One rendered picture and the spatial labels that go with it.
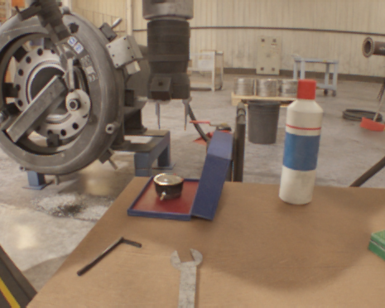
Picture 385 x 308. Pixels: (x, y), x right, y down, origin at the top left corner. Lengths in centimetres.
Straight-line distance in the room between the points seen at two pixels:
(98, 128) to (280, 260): 98
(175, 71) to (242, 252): 31
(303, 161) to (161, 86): 28
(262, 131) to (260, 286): 239
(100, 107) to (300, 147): 88
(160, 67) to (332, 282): 42
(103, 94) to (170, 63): 73
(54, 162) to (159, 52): 99
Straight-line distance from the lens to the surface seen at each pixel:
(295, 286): 40
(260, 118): 270
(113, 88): 123
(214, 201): 49
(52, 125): 153
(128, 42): 122
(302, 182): 57
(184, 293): 36
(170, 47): 52
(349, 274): 44
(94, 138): 128
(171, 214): 51
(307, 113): 53
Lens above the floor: 73
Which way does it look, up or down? 17 degrees down
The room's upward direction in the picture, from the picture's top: straight up
